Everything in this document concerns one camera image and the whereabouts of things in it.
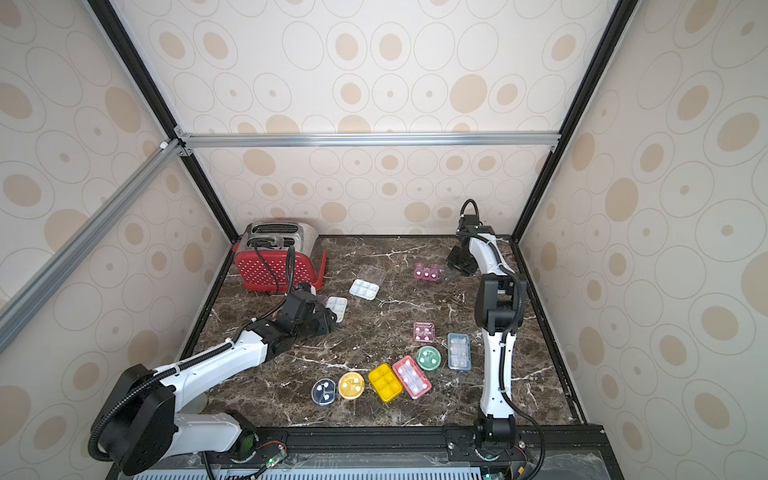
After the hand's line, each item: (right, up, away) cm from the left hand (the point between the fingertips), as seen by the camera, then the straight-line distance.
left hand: (339, 317), depth 86 cm
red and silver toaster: (-21, +18, +8) cm, 29 cm away
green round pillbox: (+26, -12, +2) cm, 29 cm away
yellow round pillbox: (+4, -19, -3) cm, 19 cm away
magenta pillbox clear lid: (+25, -6, +7) cm, 27 cm away
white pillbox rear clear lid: (+8, +11, +24) cm, 27 cm away
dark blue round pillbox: (-3, -20, -4) cm, 21 cm away
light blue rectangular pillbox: (+35, -11, +2) cm, 37 cm away
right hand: (+42, +14, +19) cm, 49 cm away
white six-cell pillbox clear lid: (-3, +2, +14) cm, 15 cm away
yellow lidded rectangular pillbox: (+13, -18, -3) cm, 22 cm away
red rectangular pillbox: (+21, -17, -2) cm, 27 cm away
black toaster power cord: (-25, +18, +4) cm, 31 cm away
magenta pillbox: (+29, +12, +23) cm, 39 cm away
